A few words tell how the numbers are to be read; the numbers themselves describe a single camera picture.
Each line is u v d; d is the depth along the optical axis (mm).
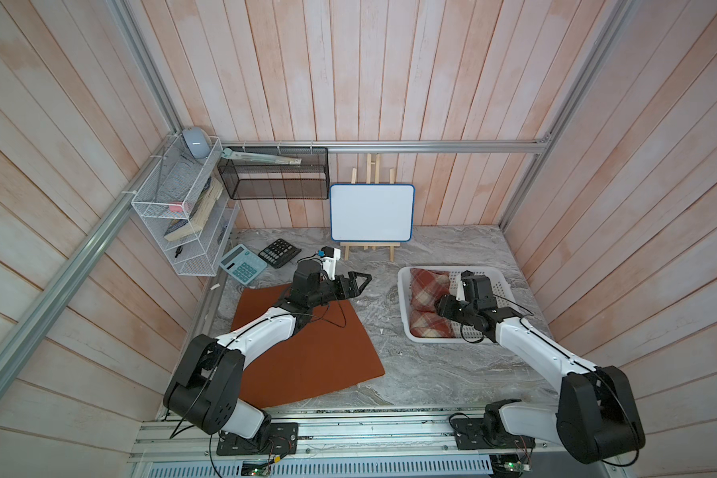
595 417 407
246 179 1058
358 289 742
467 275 810
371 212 1010
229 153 903
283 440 727
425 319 862
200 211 798
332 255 774
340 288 740
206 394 428
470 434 730
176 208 687
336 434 749
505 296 902
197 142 822
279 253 1105
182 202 689
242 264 1073
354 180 984
